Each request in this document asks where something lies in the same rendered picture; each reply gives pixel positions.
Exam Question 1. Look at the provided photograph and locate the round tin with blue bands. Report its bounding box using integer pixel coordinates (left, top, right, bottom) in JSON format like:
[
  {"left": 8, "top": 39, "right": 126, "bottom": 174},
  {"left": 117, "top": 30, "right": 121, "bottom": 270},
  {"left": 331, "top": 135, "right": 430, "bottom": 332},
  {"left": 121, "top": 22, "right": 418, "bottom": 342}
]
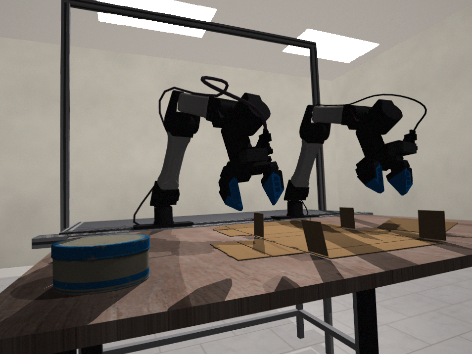
[{"left": 51, "top": 234, "right": 150, "bottom": 295}]

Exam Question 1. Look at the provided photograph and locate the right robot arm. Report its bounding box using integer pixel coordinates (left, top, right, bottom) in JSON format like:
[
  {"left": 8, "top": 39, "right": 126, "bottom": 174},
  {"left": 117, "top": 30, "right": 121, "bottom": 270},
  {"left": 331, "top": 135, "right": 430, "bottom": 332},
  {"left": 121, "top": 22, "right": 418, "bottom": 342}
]
[{"left": 133, "top": 90, "right": 273, "bottom": 230}]

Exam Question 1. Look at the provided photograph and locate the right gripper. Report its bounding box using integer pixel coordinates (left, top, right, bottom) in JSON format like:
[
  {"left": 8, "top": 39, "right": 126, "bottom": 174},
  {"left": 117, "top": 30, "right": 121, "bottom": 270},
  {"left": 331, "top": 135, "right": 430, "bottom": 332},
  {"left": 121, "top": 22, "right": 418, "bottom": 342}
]
[{"left": 218, "top": 141, "right": 284, "bottom": 211}]

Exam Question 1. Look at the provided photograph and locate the dark grey metal crossbeam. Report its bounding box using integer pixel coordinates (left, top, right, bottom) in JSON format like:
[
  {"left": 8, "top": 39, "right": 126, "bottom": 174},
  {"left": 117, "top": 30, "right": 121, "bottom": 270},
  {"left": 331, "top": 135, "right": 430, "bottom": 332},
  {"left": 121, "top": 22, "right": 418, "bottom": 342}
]
[{"left": 61, "top": 0, "right": 317, "bottom": 49}]

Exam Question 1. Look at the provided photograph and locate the grey aluminium crossbar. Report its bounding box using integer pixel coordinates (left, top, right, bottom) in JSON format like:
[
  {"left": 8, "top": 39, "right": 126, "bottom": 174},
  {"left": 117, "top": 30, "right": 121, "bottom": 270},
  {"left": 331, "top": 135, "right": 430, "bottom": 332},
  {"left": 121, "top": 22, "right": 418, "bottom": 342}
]
[{"left": 32, "top": 212, "right": 373, "bottom": 249}]

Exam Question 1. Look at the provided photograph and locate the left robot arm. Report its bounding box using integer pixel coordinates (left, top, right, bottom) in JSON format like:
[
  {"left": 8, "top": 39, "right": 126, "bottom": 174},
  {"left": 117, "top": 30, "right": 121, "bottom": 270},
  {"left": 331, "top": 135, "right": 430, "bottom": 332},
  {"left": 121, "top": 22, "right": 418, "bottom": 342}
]
[{"left": 271, "top": 99, "right": 418, "bottom": 220}]

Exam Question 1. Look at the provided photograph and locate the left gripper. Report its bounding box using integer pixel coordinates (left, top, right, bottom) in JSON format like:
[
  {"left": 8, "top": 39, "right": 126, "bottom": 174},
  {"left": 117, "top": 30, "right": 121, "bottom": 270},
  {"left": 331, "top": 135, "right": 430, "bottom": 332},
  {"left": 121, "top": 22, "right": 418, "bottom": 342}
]
[{"left": 355, "top": 139, "right": 413, "bottom": 196}]

